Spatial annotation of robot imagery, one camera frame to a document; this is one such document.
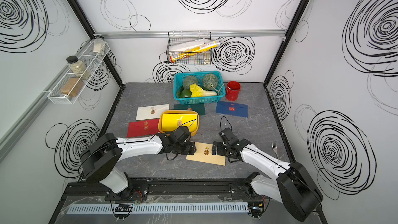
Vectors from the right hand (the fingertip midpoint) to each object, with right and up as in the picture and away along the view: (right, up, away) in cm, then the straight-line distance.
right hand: (218, 152), depth 85 cm
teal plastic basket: (-27, +40, +29) cm, 56 cm away
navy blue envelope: (+12, +23, +20) cm, 32 cm away
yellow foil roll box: (-24, +53, +1) cm, 59 cm away
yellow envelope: (-28, +16, +8) cm, 33 cm away
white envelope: (-44, +21, +18) cm, 52 cm away
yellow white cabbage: (-12, +35, +18) cm, 41 cm away
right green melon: (-4, +43, +23) cm, 49 cm away
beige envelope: (-8, -1, +1) cm, 8 cm away
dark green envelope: (-11, +23, +20) cm, 32 cm away
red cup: (+12, +35, +19) cm, 42 cm away
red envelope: (-46, +11, +11) cm, 49 cm away
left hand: (-15, +1, 0) cm, 15 cm away
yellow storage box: (-24, +21, +19) cm, 37 cm away
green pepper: (-20, +33, +18) cm, 43 cm away
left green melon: (-19, +43, +22) cm, 52 cm away
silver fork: (+33, +1, +3) cm, 33 cm away
